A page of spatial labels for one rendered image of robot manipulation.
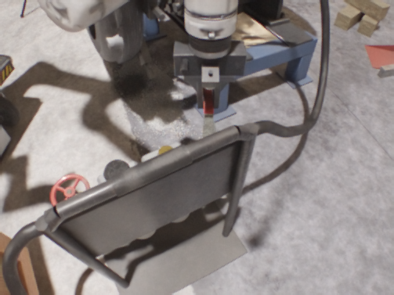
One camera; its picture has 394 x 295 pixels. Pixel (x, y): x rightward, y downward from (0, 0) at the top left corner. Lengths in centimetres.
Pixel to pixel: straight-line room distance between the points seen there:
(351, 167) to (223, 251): 62
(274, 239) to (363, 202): 39
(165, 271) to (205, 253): 14
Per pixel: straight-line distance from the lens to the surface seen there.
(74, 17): 38
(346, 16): 207
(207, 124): 58
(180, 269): 92
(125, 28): 83
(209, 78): 50
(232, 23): 47
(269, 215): 101
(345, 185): 117
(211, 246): 94
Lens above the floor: 91
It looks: 54 degrees down
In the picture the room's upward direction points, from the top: 1 degrees counter-clockwise
